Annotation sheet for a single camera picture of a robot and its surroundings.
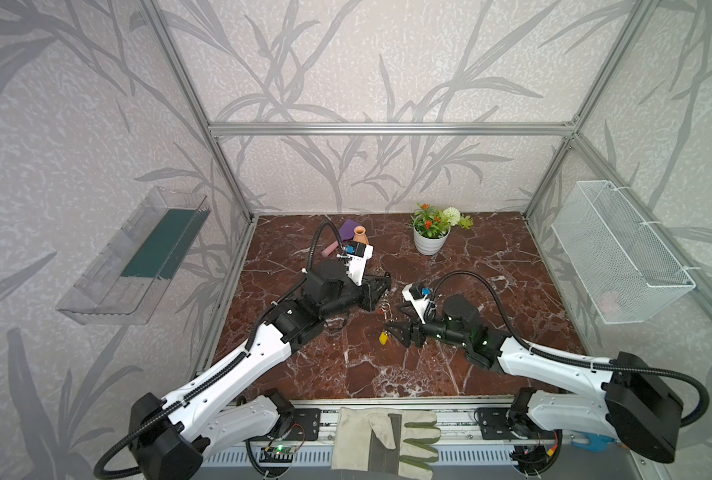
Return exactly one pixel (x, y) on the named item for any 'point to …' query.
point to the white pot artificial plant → (431, 227)
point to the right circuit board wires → (537, 458)
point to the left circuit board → (277, 454)
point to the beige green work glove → (372, 444)
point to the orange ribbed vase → (360, 234)
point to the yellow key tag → (383, 338)
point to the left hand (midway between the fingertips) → (393, 275)
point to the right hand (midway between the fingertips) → (393, 307)
